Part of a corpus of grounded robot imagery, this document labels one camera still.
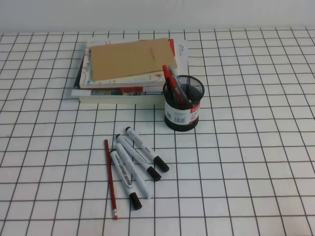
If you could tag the red pen in holder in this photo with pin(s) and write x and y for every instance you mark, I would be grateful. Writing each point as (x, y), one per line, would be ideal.
(167, 75)
(174, 92)

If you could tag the black mesh pen holder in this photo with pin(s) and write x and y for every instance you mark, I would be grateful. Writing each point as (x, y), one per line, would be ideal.
(177, 116)

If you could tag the grey pen in holder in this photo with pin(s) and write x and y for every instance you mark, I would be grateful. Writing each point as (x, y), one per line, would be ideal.
(178, 85)

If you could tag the cream book under notebook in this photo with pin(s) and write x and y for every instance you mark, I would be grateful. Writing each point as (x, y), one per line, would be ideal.
(87, 81)

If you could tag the white marker black cap right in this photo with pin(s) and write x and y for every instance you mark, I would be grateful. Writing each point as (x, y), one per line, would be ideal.
(149, 152)

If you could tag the white marker black cap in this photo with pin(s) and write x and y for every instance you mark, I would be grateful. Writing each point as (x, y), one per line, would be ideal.
(125, 180)
(140, 159)
(149, 152)

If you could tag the white marker black cap middle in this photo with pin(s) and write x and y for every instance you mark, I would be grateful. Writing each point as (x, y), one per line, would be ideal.
(140, 159)

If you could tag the white capless marker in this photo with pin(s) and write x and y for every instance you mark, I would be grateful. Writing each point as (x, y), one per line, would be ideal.
(132, 168)

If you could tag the white marker black cap left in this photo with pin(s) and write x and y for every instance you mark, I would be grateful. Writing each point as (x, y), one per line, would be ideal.
(125, 180)

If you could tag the white paper sheet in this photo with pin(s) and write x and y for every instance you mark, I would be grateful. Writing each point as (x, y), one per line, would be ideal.
(181, 56)

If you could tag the brown kraft notebook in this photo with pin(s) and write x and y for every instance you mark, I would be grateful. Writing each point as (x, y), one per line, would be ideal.
(120, 60)

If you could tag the red white magazine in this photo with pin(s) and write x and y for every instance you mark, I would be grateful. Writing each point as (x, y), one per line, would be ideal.
(126, 64)

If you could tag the red pencil with eraser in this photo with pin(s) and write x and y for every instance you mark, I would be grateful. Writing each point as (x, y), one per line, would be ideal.
(110, 179)

